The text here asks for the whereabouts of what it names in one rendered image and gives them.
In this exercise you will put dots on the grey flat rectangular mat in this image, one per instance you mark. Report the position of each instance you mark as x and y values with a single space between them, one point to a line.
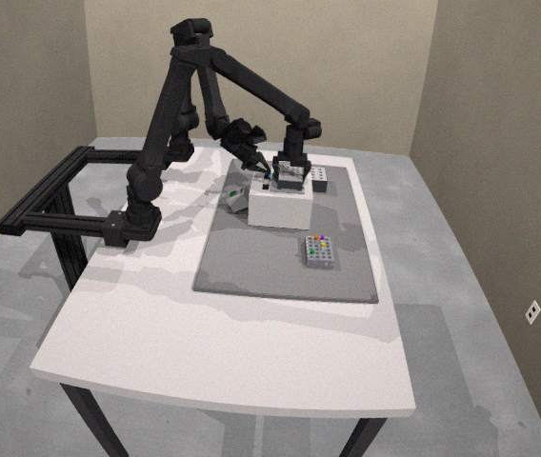
268 262

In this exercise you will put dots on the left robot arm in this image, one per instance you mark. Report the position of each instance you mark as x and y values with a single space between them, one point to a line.
187 117

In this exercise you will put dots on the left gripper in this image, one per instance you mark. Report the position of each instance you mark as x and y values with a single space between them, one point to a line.
254 159

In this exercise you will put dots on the grey tube rack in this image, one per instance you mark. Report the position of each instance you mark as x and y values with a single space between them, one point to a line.
321 258

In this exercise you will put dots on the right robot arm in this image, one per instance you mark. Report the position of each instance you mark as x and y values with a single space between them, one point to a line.
144 179

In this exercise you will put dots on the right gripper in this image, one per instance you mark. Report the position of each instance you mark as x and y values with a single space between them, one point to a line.
292 154

